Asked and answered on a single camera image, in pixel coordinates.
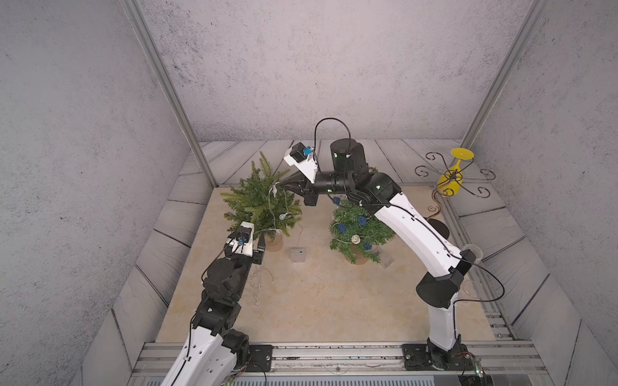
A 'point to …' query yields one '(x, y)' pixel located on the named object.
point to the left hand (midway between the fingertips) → (255, 226)
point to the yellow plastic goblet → (451, 179)
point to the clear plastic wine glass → (476, 251)
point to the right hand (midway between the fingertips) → (282, 184)
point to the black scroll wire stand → (423, 171)
